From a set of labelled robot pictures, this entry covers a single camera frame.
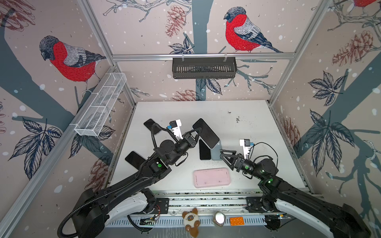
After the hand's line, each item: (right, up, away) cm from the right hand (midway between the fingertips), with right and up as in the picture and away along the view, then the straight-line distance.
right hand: (219, 157), depth 66 cm
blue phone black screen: (-5, -4, +26) cm, 27 cm away
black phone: (-45, +13, +39) cm, 61 cm away
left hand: (-8, +13, -2) cm, 16 cm away
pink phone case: (-5, -15, +13) cm, 21 cm away
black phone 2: (-6, +11, 0) cm, 12 cm away
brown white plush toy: (-13, -30, +1) cm, 33 cm away
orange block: (+8, -31, +2) cm, 32 cm away
